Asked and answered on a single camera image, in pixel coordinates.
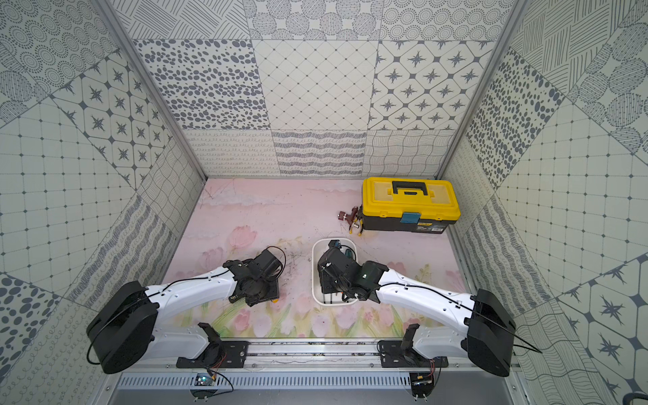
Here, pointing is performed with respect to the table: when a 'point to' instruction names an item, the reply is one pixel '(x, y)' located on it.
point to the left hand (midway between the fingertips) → (278, 290)
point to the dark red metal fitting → (343, 216)
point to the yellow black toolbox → (422, 205)
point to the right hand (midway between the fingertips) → (326, 281)
